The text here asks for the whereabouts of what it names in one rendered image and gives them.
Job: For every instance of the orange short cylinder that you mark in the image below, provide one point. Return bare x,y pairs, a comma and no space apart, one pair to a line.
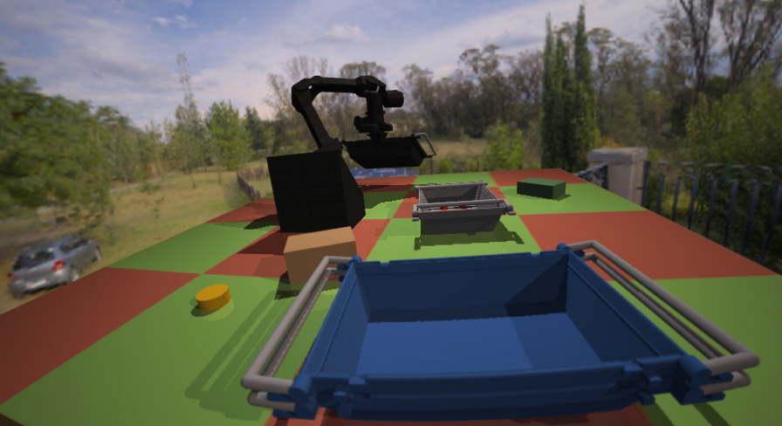
213,297

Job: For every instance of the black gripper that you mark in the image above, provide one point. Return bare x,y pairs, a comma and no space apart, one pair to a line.
376,128

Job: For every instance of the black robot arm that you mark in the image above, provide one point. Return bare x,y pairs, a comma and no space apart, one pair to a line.
363,86

